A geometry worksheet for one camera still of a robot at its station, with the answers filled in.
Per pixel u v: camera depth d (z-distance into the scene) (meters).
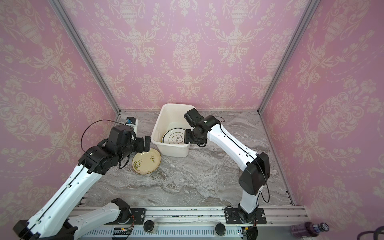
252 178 0.49
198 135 0.55
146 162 0.93
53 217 0.37
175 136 1.01
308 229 0.64
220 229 0.71
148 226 0.63
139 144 0.61
